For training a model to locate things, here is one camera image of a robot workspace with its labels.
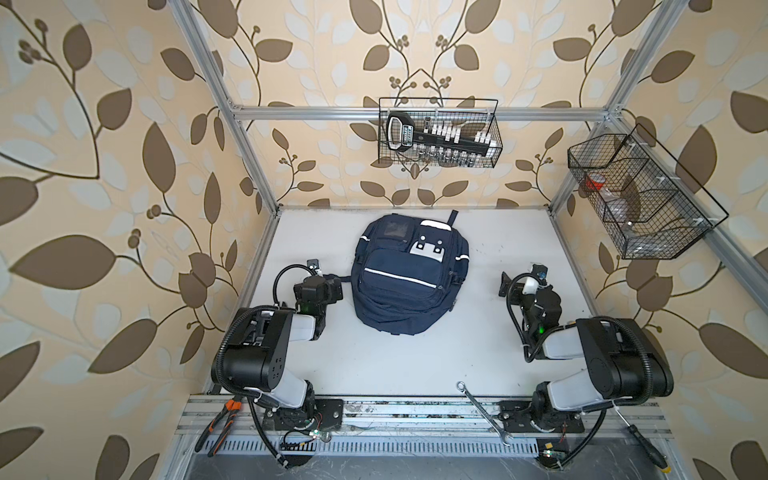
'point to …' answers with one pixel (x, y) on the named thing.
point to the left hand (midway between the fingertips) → (322, 278)
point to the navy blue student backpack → (405, 272)
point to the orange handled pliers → (232, 407)
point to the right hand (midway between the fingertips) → (521, 278)
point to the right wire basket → (650, 207)
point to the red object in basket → (594, 185)
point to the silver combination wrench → (461, 386)
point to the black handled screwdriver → (658, 459)
